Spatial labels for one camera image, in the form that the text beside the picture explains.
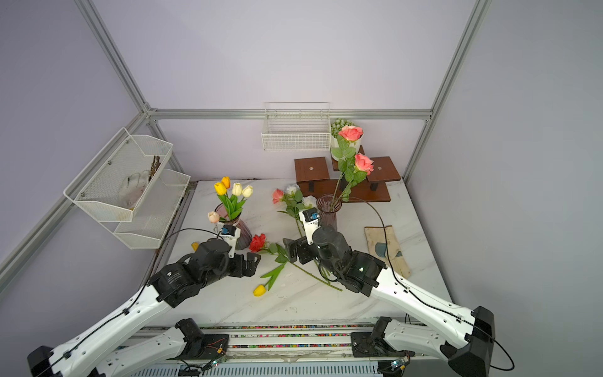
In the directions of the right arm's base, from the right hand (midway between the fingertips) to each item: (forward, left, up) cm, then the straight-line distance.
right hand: (300, 237), depth 71 cm
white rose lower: (+31, -3, -19) cm, 36 cm away
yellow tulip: (+15, +26, +6) cm, 31 cm away
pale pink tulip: (+5, +26, +5) cm, 27 cm away
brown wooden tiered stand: (+37, -5, -10) cm, 38 cm away
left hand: (-4, +17, -7) cm, 19 cm away
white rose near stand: (+39, +5, -19) cm, 44 cm away
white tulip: (+16, +18, +4) cm, 24 cm away
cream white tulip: (+17, +21, +5) cm, 28 cm away
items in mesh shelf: (+18, +57, +6) cm, 60 cm away
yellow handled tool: (+10, +44, -22) cm, 51 cm away
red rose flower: (+10, +18, -20) cm, 29 cm away
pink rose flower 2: (+30, +5, -22) cm, 37 cm away
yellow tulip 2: (-8, +15, -23) cm, 29 cm away
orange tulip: (+19, +25, +6) cm, 32 cm away
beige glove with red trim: (+10, -31, -25) cm, 41 cm away
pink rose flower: (+22, -22, +9) cm, 32 cm away
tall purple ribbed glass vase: (+19, -11, -9) cm, 24 cm away
